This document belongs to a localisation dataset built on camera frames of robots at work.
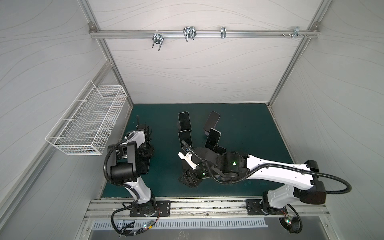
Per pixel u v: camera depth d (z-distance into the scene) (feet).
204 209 2.47
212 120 3.18
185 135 2.76
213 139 3.41
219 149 2.74
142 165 2.90
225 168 1.48
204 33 2.56
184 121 3.09
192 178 1.71
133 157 1.59
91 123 2.29
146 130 2.76
